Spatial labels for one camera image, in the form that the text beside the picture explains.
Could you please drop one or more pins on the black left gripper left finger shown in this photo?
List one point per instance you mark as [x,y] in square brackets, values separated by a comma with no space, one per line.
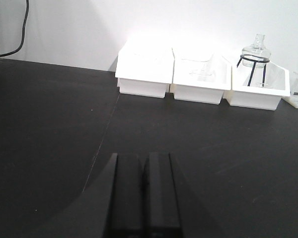
[126,198]

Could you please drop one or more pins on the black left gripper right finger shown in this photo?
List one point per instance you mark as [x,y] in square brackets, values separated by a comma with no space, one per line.
[161,198]

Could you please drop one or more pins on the dark-top bench with blue cabinets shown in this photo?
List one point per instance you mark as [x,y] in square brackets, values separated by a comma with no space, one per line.
[52,124]

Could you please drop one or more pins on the white plastic bin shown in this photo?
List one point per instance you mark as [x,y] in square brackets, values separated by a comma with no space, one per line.
[141,81]
[198,89]
[255,99]

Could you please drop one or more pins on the clear glass flask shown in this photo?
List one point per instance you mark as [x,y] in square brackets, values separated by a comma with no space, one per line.
[257,53]

